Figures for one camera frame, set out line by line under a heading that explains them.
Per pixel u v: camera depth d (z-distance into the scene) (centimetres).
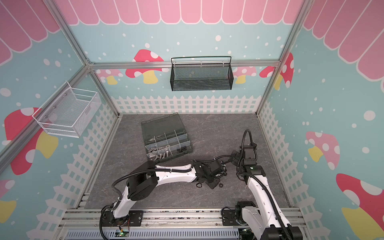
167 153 97
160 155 95
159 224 73
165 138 103
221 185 85
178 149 99
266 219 42
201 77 194
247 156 61
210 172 67
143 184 50
